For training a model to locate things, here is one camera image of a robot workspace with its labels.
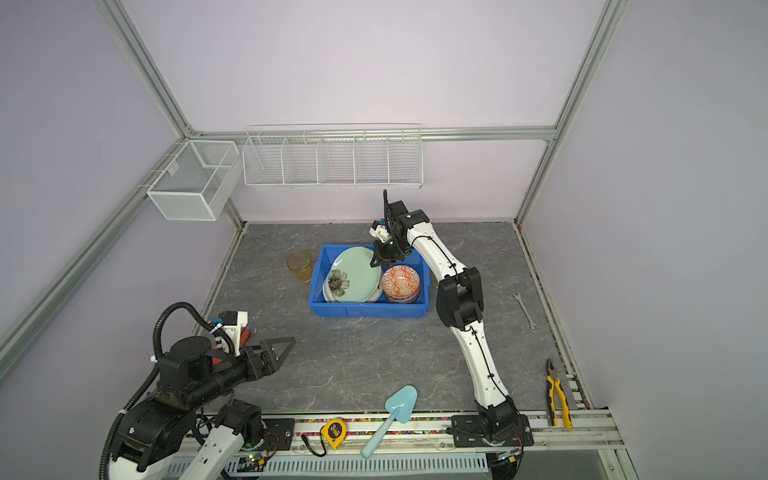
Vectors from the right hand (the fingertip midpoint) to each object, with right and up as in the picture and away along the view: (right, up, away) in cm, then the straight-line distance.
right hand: (374, 265), depth 95 cm
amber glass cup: (-27, 0, +9) cm, 29 cm away
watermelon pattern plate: (-13, -6, +2) cm, 15 cm away
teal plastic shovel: (+9, -35, -18) cm, 40 cm away
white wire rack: (-14, +37, +4) cm, 40 cm away
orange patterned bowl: (+9, -6, -2) cm, 11 cm away
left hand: (-18, -17, -30) cm, 39 cm away
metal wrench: (+50, -19, -2) cm, 54 cm away
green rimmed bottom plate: (-7, -4, 0) cm, 8 cm away
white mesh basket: (-59, +28, +5) cm, 66 cm away
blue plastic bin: (+12, +3, -24) cm, 27 cm away
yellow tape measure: (-8, -40, -23) cm, 46 cm away
